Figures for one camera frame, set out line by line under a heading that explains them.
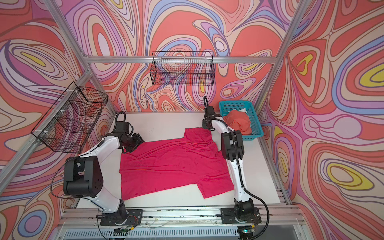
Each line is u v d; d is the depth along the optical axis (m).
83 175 0.46
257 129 0.99
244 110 1.15
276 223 0.75
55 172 0.72
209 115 0.88
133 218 0.72
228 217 0.73
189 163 0.93
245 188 0.65
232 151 0.67
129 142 0.78
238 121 1.04
